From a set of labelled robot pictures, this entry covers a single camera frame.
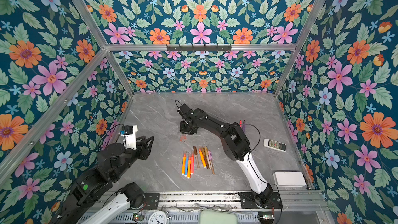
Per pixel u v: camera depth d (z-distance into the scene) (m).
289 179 0.78
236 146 0.57
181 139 0.96
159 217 0.67
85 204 0.42
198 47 0.92
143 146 0.57
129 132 0.54
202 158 0.86
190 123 0.70
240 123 0.58
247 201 0.73
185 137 0.96
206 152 0.89
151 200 0.74
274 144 0.91
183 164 0.85
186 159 0.86
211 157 0.87
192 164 0.85
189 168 0.84
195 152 0.90
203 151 0.89
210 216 0.67
